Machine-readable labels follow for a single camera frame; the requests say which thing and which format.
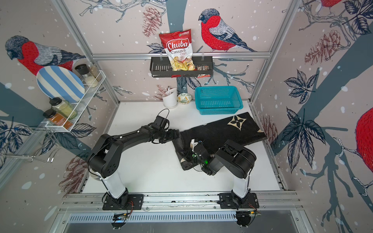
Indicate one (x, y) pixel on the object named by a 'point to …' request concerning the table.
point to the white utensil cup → (170, 100)
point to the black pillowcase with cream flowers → (242, 127)
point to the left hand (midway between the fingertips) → (178, 134)
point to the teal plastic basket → (217, 100)
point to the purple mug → (94, 174)
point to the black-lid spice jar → (89, 78)
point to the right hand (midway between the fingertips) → (178, 152)
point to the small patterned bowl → (184, 98)
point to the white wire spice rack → (65, 118)
